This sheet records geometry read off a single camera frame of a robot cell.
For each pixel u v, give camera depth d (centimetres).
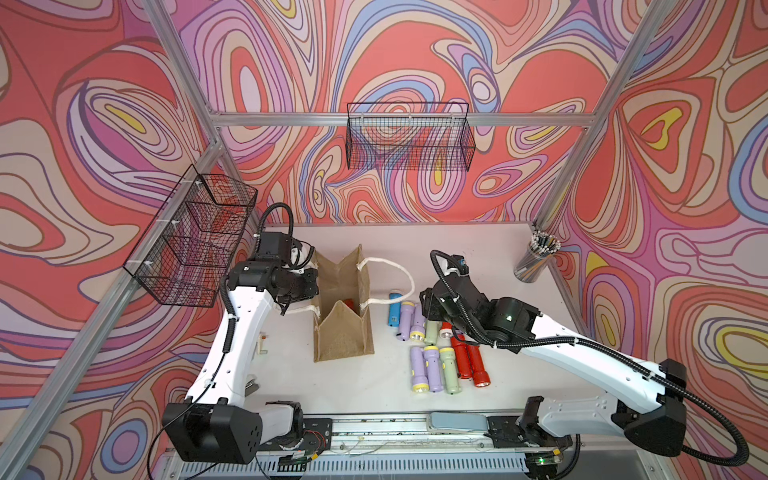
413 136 96
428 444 73
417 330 88
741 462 37
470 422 73
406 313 90
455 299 49
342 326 76
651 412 40
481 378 80
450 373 80
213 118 87
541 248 90
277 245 57
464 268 61
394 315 92
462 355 84
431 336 88
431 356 83
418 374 81
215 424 37
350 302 91
